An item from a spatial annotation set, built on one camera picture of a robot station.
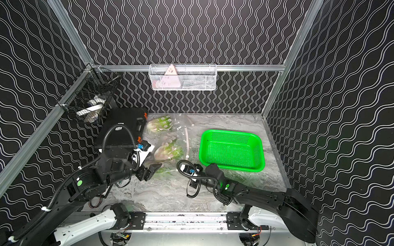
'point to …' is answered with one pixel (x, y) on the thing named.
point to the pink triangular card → (171, 79)
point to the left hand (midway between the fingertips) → (154, 156)
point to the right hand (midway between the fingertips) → (181, 168)
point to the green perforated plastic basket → (242, 151)
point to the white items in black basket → (92, 113)
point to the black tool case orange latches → (121, 134)
